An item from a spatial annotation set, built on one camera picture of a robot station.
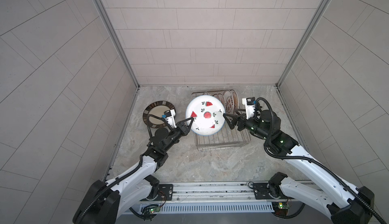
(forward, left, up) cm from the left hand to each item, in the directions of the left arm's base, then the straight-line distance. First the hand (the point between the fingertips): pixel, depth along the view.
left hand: (196, 119), depth 73 cm
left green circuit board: (-35, +18, -18) cm, 43 cm away
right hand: (-1, -15, +5) cm, 15 cm away
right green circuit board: (-33, -40, -22) cm, 56 cm away
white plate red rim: (+25, -15, -14) cm, 32 cm away
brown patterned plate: (+19, -20, -12) cm, 30 cm away
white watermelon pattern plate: (+3, -5, +1) cm, 6 cm away
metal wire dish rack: (-1, -18, -21) cm, 27 cm away
